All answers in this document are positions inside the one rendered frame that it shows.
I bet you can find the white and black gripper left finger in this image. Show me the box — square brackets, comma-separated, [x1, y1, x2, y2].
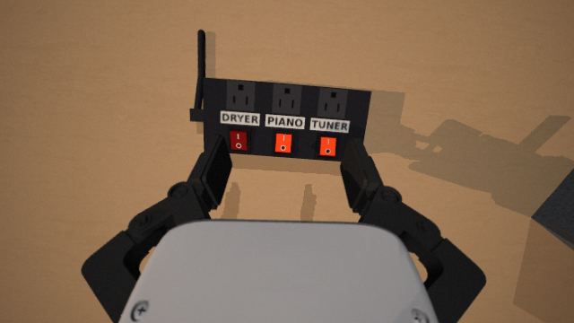
[81, 135, 232, 323]

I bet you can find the black power strip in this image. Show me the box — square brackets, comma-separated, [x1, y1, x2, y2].
[189, 30, 371, 162]

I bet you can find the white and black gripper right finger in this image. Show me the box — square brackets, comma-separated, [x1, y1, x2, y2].
[340, 137, 486, 323]

